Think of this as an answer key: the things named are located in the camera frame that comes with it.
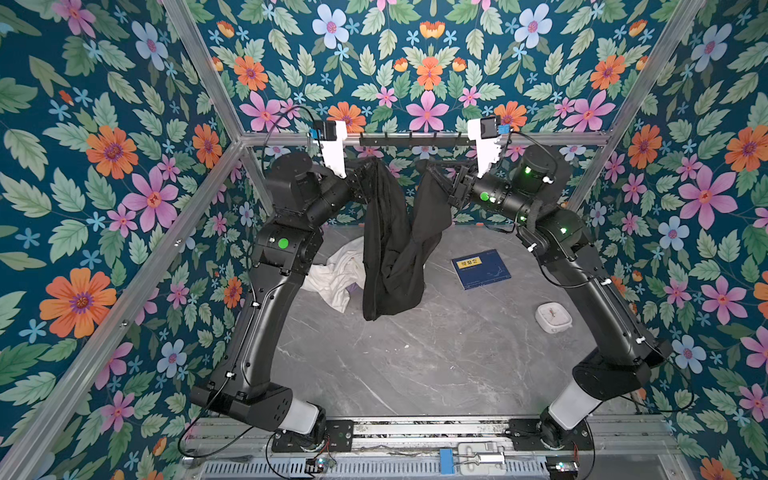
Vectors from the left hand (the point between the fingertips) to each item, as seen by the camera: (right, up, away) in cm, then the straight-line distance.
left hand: (378, 145), depth 53 cm
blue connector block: (+15, -69, +17) cm, 73 cm away
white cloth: (-16, -23, +46) cm, 54 cm away
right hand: (+10, -3, 0) cm, 10 cm away
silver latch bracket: (+22, -67, +16) cm, 73 cm away
